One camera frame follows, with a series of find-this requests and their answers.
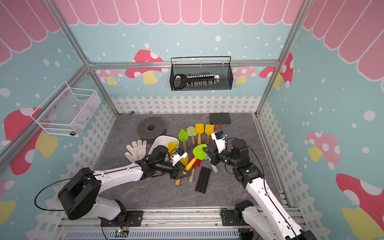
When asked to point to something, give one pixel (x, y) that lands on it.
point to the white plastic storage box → (162, 140)
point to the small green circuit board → (121, 233)
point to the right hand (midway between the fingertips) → (204, 148)
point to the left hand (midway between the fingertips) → (188, 175)
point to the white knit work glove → (138, 152)
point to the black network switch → (220, 118)
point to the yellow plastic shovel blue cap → (199, 129)
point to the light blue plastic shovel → (214, 167)
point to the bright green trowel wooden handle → (183, 136)
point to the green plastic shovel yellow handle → (200, 154)
